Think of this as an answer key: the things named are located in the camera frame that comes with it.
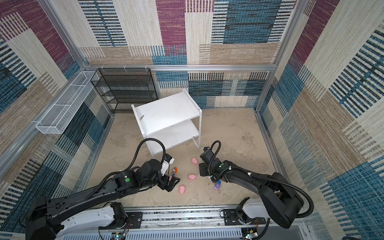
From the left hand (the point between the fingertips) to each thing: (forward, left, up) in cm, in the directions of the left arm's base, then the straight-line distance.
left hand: (174, 174), depth 75 cm
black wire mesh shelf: (+61, +41, +7) cm, 74 cm away
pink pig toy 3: (-4, -4, -11) cm, 12 cm away
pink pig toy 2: (+3, -9, -11) cm, 14 cm away
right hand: (+7, -17, -11) cm, 21 cm away
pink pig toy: (+12, -10, -11) cm, 20 cm away
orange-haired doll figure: (+6, +1, -11) cm, 12 cm away
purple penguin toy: (-2, -23, -12) cm, 26 cm away
